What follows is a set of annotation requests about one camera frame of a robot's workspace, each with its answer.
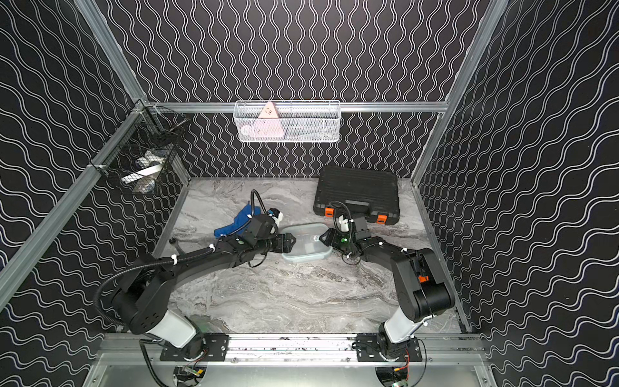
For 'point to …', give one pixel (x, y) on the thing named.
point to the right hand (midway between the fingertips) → (326, 239)
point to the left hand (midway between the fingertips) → (288, 235)
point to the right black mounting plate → (371, 346)
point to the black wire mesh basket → (142, 151)
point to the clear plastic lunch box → (308, 247)
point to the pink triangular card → (267, 124)
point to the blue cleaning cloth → (239, 222)
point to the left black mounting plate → (206, 347)
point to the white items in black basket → (147, 169)
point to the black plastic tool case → (370, 193)
